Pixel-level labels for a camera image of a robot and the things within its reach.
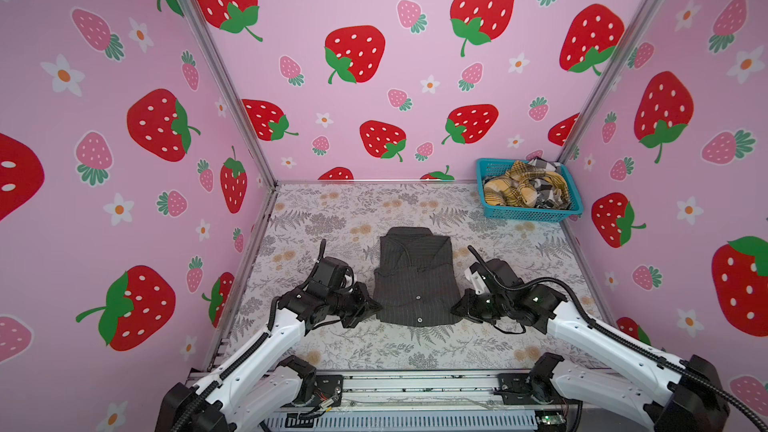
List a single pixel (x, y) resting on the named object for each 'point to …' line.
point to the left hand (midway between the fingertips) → (385, 304)
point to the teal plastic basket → (487, 167)
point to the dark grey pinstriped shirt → (415, 283)
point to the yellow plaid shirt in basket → (514, 189)
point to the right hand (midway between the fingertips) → (448, 309)
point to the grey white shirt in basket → (547, 196)
